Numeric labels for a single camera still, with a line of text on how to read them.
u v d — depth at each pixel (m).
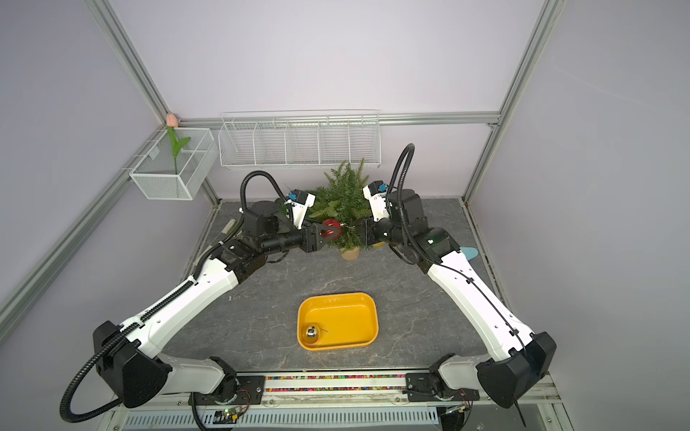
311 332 0.80
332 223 0.70
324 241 0.65
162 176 0.78
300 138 0.96
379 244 0.63
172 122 0.89
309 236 0.62
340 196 0.77
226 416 0.72
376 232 0.61
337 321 0.87
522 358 0.38
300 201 0.62
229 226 1.12
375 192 0.61
